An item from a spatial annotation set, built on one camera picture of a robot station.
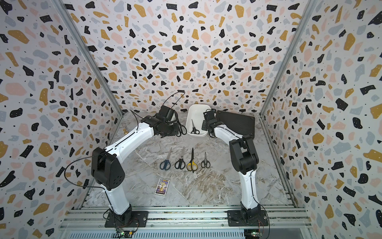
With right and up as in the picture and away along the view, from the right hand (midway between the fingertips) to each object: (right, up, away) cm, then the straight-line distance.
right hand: (206, 124), depth 103 cm
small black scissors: (-1, -25, -8) cm, 26 cm away
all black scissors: (-15, -3, -15) cm, 22 cm away
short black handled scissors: (-9, -5, +3) cm, 10 cm away
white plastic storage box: (-8, +6, +7) cm, 13 cm away
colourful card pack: (-26, -36, -20) cm, 48 cm away
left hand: (-17, -4, -15) cm, 23 cm away
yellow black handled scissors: (-9, -27, -11) cm, 30 cm away
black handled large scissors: (-17, -26, -9) cm, 32 cm away
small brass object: (-59, -6, +6) cm, 60 cm away
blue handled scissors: (-26, -26, -9) cm, 38 cm away
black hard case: (+29, 0, +15) cm, 32 cm away
